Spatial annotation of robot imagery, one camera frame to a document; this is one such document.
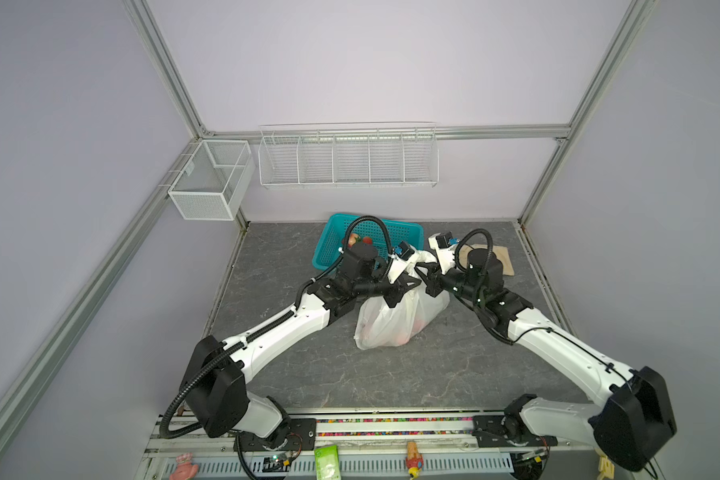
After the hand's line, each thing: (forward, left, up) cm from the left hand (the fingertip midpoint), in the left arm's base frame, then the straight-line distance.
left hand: (419, 285), depth 72 cm
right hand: (+6, +1, 0) cm, 6 cm away
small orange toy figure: (-33, +4, -22) cm, 40 cm away
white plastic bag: (-6, +10, -9) cm, 14 cm away
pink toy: (-32, +57, -23) cm, 69 cm away
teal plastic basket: (+35, +24, -20) cm, 47 cm away
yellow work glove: (+28, -39, -26) cm, 55 cm away
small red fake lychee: (+36, +11, -24) cm, 44 cm away
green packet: (-33, +24, -22) cm, 46 cm away
